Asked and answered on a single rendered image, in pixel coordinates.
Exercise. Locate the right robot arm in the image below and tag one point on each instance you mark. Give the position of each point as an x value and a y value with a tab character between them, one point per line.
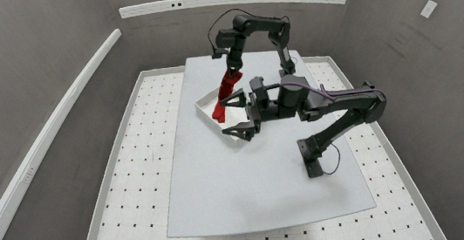
243	25

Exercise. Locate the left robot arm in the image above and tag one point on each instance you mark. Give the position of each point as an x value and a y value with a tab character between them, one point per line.
309	106

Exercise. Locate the white open-top box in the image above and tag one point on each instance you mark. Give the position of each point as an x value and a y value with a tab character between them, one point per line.
233	115

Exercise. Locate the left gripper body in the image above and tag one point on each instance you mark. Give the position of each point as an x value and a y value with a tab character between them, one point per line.
254	109

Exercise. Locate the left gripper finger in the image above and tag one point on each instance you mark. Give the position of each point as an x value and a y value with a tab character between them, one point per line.
246	126
239	93

